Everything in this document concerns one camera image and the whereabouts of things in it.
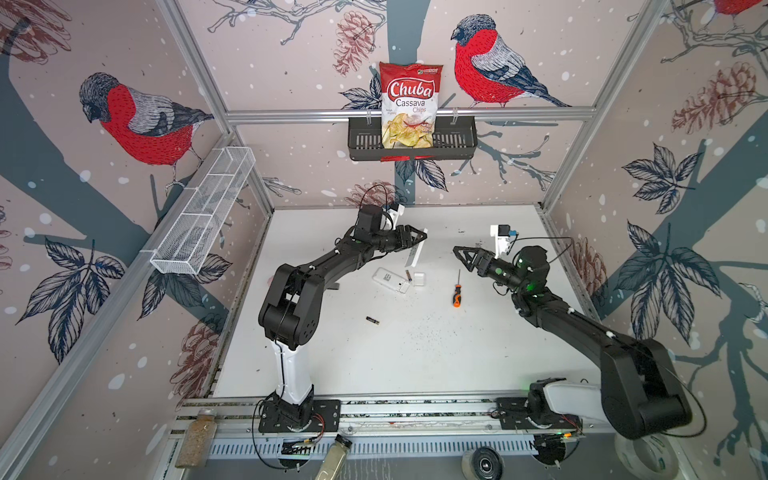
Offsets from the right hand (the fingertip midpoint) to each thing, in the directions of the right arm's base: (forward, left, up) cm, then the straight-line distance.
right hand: (454, 256), depth 80 cm
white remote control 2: (+3, +11, -3) cm, 12 cm away
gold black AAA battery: (-10, +24, -20) cm, 33 cm away
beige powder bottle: (-45, +28, -17) cm, 56 cm away
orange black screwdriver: (-3, -3, -20) cm, 20 cm away
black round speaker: (-44, -3, -11) cm, 45 cm away
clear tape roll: (-40, -46, -25) cm, 66 cm away
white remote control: (+4, +19, -19) cm, 27 cm away
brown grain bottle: (-43, +60, -15) cm, 75 cm away
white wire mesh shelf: (+4, +68, +12) cm, 69 cm away
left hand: (+7, +8, 0) cm, 11 cm away
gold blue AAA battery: (+7, +13, -21) cm, 25 cm away
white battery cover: (+6, +9, -22) cm, 24 cm away
